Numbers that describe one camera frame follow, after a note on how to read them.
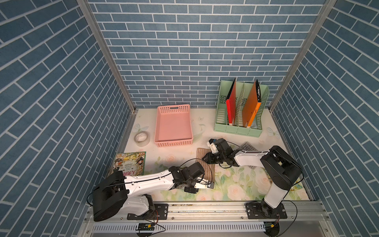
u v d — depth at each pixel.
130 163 0.90
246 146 0.95
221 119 1.13
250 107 0.89
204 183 0.68
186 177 0.61
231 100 0.87
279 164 0.49
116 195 0.40
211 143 0.86
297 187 0.82
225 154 0.74
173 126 1.09
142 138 1.02
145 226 0.72
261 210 0.67
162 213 0.73
